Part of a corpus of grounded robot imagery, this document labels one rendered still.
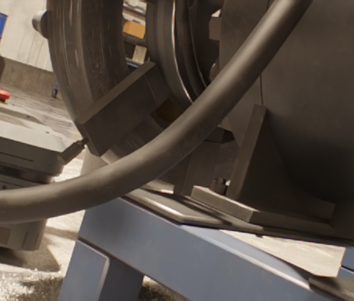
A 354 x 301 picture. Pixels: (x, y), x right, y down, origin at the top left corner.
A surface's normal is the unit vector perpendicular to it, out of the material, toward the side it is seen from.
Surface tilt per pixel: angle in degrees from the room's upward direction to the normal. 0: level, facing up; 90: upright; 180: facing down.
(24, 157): 90
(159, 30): 115
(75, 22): 108
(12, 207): 83
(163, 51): 124
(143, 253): 90
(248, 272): 90
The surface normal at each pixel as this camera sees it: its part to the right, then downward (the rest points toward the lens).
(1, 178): 0.33, 0.15
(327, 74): -0.74, 0.22
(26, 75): 0.59, 0.22
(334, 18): -0.72, 0.00
